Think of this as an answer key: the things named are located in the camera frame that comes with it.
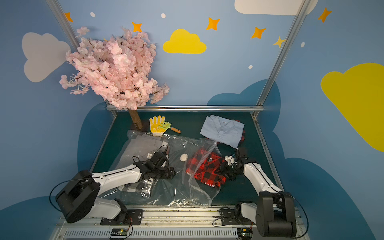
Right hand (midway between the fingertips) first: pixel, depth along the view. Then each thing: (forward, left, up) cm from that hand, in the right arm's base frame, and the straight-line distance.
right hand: (219, 172), depth 85 cm
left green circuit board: (-31, +51, -6) cm, 60 cm away
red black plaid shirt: (+28, -18, 0) cm, 33 cm away
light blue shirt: (+31, -4, 0) cm, 31 cm away
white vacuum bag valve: (+10, +22, -3) cm, 24 cm away
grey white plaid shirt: (-11, +46, -2) cm, 47 cm away
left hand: (0, +29, -3) cm, 29 cm away
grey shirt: (+12, +53, 0) cm, 54 cm away
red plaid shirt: (+3, +7, -2) cm, 8 cm away
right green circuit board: (-28, -12, -8) cm, 31 cm away
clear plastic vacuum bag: (-12, +19, +3) cm, 23 cm away
